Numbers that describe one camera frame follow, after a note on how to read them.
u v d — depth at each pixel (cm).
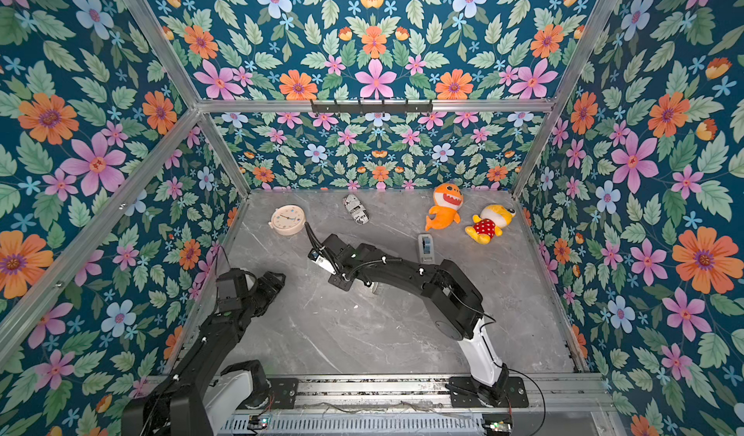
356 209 111
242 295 67
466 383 75
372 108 93
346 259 67
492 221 103
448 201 108
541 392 69
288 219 108
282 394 73
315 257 78
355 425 77
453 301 50
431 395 75
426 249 99
